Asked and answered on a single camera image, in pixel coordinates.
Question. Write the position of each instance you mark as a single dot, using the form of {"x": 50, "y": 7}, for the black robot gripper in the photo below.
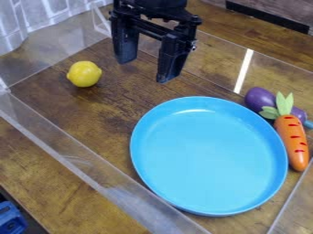
{"x": 155, "y": 18}

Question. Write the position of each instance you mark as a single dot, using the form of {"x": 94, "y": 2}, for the purple toy eggplant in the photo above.
{"x": 260, "y": 97}

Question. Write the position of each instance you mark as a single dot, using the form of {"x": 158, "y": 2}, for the blue round plastic tray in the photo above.
{"x": 209, "y": 156}

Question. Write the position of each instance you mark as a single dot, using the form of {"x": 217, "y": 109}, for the yellow toy lemon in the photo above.
{"x": 83, "y": 74}

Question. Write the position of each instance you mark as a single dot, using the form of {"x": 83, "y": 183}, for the white patterned curtain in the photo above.
{"x": 24, "y": 16}

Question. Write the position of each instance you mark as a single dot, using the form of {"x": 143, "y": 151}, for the orange toy carrot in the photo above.
{"x": 290, "y": 130}

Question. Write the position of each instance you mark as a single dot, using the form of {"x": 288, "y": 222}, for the blue plastic object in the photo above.
{"x": 12, "y": 222}

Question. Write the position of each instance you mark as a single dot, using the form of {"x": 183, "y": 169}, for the clear acrylic enclosure wall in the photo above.
{"x": 66, "y": 163}

